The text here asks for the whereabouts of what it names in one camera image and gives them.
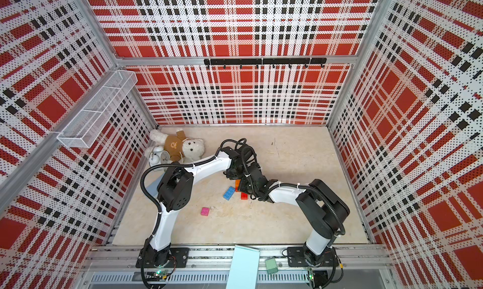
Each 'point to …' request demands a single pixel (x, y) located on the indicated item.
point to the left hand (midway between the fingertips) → (243, 176)
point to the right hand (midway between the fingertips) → (241, 185)
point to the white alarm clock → (159, 156)
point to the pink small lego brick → (205, 212)
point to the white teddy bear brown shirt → (178, 146)
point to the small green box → (272, 266)
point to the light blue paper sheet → (244, 269)
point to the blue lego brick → (229, 193)
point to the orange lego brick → (237, 182)
